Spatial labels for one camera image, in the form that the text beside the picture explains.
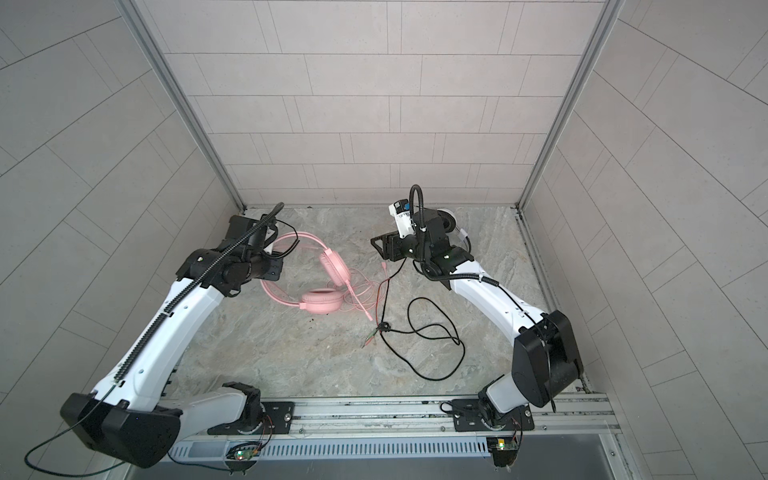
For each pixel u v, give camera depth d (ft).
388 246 2.26
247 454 2.08
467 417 2.33
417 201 1.90
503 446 2.25
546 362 1.42
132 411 1.20
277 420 2.34
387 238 2.26
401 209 2.26
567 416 2.39
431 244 1.98
